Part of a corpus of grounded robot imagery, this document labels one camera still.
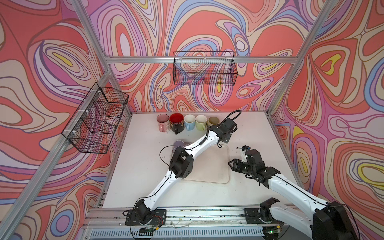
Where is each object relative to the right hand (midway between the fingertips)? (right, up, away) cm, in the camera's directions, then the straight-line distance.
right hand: (233, 167), depth 86 cm
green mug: (-18, +26, +17) cm, 36 cm away
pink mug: (-45, +28, +18) cm, 56 cm away
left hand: (-2, +18, +12) cm, 22 cm away
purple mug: (-33, +13, +6) cm, 36 cm away
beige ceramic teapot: (-9, +27, +21) cm, 36 cm away
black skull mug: (-34, +26, +14) cm, 45 cm away
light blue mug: (-26, +27, +16) cm, 41 cm away
